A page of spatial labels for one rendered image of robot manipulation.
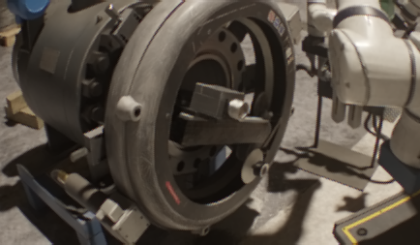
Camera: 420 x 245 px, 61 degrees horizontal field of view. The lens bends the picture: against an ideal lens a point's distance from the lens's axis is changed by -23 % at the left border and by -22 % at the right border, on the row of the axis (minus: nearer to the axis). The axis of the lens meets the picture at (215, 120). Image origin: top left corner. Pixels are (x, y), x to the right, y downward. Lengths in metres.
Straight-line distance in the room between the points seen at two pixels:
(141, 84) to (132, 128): 0.10
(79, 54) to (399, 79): 0.90
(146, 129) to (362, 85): 0.47
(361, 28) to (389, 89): 0.13
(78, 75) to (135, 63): 0.34
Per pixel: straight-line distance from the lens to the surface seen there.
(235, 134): 1.20
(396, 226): 1.30
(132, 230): 1.09
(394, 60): 0.82
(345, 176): 2.02
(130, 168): 1.00
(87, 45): 1.26
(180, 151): 1.27
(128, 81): 0.94
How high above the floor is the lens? 1.16
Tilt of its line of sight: 28 degrees down
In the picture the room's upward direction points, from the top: 1 degrees counter-clockwise
